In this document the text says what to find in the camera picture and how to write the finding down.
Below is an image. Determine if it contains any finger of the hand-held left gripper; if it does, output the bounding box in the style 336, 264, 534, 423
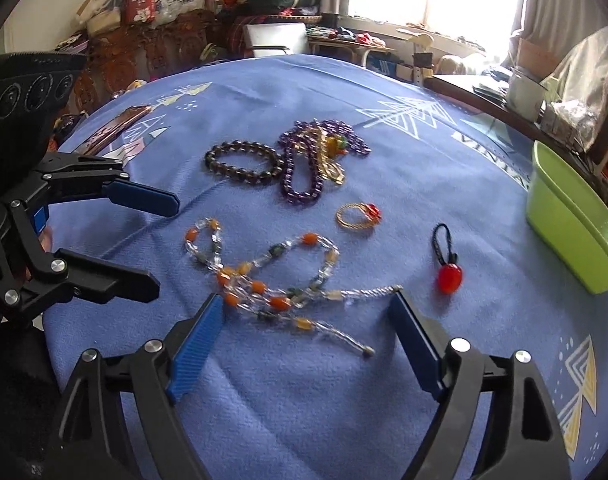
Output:
33, 151, 181, 219
0, 199, 161, 320

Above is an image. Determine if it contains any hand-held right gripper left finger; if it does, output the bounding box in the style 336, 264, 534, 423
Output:
44, 292, 226, 480

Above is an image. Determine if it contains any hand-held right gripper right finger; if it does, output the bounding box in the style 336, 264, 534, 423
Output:
387, 290, 572, 480

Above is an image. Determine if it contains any red pendant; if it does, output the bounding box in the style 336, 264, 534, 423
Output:
431, 222, 465, 293

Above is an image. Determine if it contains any multicolour crystal bead necklace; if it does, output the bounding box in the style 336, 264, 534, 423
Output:
184, 217, 404, 358

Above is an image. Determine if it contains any dark brown bead bracelet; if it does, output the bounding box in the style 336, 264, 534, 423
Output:
205, 141, 286, 187

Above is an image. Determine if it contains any gold bracelet with red flower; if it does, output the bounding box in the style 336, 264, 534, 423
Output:
335, 201, 383, 233

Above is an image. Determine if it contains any purple bead necklace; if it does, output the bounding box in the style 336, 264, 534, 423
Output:
276, 119, 372, 207

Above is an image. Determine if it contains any green plastic basket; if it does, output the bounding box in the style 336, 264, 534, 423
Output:
525, 140, 608, 295

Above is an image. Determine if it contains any carved wooden cabinet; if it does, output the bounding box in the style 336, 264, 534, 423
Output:
84, 10, 245, 106

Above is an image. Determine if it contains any blue printed tablecloth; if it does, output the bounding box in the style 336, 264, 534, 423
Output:
41, 54, 608, 480

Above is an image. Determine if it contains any dark wooden desk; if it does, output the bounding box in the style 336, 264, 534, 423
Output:
431, 74, 608, 176

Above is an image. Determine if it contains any low cluttered table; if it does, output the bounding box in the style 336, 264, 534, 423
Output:
306, 25, 397, 68

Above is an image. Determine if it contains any crumpled clear plastic packet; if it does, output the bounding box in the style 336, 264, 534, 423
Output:
541, 100, 600, 153

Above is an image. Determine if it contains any white plastic stand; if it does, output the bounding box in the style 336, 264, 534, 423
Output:
399, 32, 437, 86

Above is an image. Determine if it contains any cardboard box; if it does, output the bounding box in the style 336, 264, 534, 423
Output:
514, 37, 565, 78

